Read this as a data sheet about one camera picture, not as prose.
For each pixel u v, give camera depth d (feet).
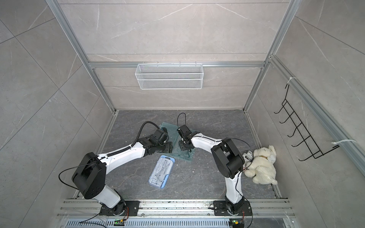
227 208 2.12
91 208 2.45
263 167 2.50
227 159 1.66
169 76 3.30
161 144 2.31
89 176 1.44
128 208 2.39
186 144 2.32
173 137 2.69
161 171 2.81
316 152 1.90
